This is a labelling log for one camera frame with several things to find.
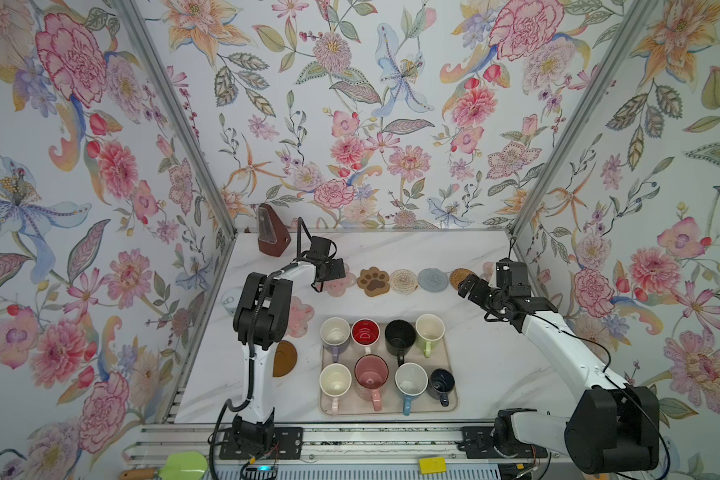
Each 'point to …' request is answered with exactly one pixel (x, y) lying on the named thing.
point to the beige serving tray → (443, 355)
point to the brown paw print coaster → (374, 281)
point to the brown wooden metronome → (273, 237)
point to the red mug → (365, 332)
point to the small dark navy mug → (441, 381)
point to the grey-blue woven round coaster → (433, 280)
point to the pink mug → (371, 374)
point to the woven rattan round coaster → (457, 275)
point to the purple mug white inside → (334, 333)
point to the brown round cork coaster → (285, 359)
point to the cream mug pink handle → (335, 381)
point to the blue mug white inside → (410, 380)
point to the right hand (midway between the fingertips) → (470, 289)
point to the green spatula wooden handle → (182, 465)
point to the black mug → (400, 337)
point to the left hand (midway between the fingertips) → (337, 270)
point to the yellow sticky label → (433, 465)
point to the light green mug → (429, 329)
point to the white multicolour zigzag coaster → (403, 281)
